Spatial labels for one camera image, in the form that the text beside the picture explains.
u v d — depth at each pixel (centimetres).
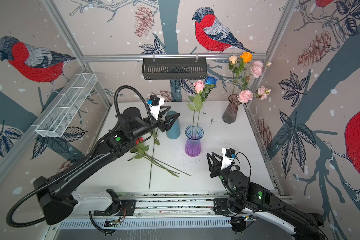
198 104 74
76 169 42
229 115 107
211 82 73
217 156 67
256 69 83
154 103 52
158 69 107
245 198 51
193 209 74
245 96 80
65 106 77
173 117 59
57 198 39
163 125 55
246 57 86
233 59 88
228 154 57
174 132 100
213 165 62
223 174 59
